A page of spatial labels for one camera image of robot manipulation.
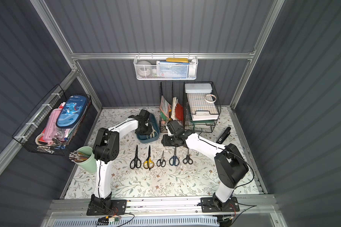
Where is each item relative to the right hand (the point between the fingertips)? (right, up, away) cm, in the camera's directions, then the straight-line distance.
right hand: (166, 139), depth 87 cm
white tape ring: (+30, +25, +9) cm, 40 cm away
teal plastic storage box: (-16, -1, +12) cm, 20 cm away
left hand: (-13, +3, +16) cm, 21 cm away
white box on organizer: (+22, +36, +15) cm, 45 cm away
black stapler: (+40, +1, +12) cm, 42 cm away
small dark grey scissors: (+14, -14, +4) cm, 20 cm away
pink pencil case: (-55, +7, -19) cm, 59 cm away
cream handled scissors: (-10, +5, +15) cm, 19 cm away
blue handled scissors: (+5, -12, +4) cm, 14 cm away
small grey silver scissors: (-3, -14, +3) cm, 15 cm away
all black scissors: (-20, -15, +2) cm, 25 cm away
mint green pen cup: (-43, -9, -12) cm, 46 cm away
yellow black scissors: (-11, -16, +2) cm, 19 cm away
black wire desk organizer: (+20, +23, +7) cm, 31 cm away
